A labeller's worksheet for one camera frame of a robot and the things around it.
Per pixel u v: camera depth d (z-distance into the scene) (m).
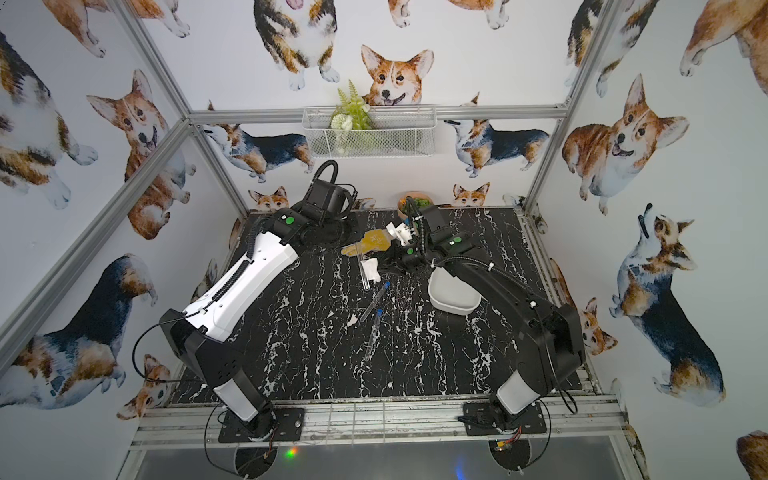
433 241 0.62
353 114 0.82
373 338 0.88
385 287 0.98
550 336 0.42
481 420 0.73
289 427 0.73
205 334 0.43
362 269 0.72
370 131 0.89
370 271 0.73
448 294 0.94
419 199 1.10
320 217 0.56
